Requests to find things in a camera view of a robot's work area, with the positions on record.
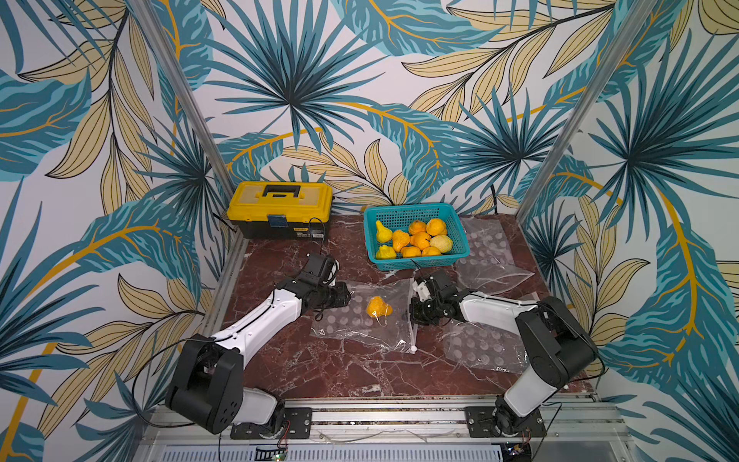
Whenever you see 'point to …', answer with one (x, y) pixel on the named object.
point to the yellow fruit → (431, 251)
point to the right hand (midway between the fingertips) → (403, 316)
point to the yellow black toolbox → (288, 210)
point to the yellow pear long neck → (384, 234)
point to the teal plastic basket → (398, 217)
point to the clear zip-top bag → (490, 269)
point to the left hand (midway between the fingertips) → (345, 300)
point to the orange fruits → (377, 307)
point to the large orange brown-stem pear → (436, 227)
